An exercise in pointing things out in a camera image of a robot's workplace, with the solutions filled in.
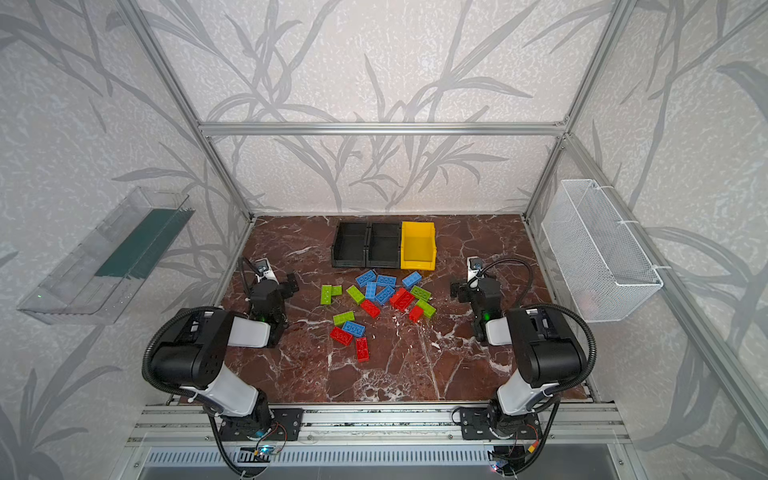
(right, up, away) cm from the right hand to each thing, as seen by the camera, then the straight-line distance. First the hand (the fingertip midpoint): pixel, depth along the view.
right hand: (469, 270), depth 95 cm
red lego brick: (-40, -19, -7) cm, 45 cm away
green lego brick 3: (-16, -8, +1) cm, 17 cm away
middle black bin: (-29, +6, +21) cm, 36 cm away
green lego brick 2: (-37, -8, +2) cm, 38 cm away
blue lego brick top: (-34, -3, +5) cm, 34 cm away
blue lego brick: (-27, -4, +4) cm, 28 cm away
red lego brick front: (-33, -21, -10) cm, 41 cm away
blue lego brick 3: (-28, -8, +1) cm, 29 cm away
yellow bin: (-16, +8, +14) cm, 22 cm away
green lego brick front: (-41, -15, -3) cm, 44 cm away
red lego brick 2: (-32, -12, -1) cm, 34 cm away
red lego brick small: (-17, -13, -3) cm, 22 cm away
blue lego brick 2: (-18, -4, +4) cm, 19 cm away
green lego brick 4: (-13, -12, -1) cm, 18 cm away
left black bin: (-42, +7, +18) cm, 47 cm away
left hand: (-62, 0, -2) cm, 62 cm away
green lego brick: (-46, -7, +2) cm, 47 cm away
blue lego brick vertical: (-32, -7, +3) cm, 33 cm away
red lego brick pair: (-22, -9, -1) cm, 24 cm away
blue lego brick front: (-36, -17, -6) cm, 40 cm away
